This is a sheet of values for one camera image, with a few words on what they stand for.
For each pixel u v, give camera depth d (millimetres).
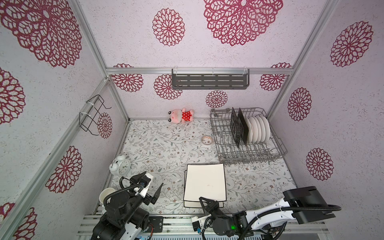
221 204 791
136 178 596
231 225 558
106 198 442
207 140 1072
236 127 1064
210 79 933
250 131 947
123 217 506
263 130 947
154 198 601
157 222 751
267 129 947
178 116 1149
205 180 809
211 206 646
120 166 837
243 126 933
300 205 482
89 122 749
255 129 953
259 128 945
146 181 530
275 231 613
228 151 1010
